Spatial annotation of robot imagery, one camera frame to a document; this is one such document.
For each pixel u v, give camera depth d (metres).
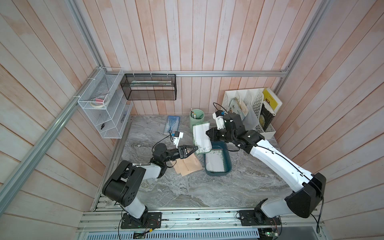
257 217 0.66
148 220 0.72
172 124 1.13
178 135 0.76
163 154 0.68
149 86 1.03
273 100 0.93
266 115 0.96
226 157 0.95
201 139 0.78
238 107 0.96
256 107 1.04
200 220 0.75
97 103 0.74
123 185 0.47
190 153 0.76
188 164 0.92
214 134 0.66
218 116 0.67
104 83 0.85
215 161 0.93
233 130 0.56
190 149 0.80
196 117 1.07
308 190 0.39
